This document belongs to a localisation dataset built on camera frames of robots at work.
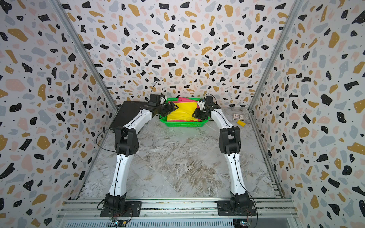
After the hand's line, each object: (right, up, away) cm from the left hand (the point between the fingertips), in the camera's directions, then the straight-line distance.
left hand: (176, 107), depth 103 cm
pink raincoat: (+3, +7, +12) cm, 14 cm away
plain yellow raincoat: (+6, -3, +4) cm, 7 cm away
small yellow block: (+50, -11, +10) cm, 52 cm away
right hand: (+13, -5, +3) cm, 14 cm away
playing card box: (+50, -7, +12) cm, 52 cm away
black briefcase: (-42, -2, +15) cm, 45 cm away
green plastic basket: (+4, -12, +4) cm, 13 cm away
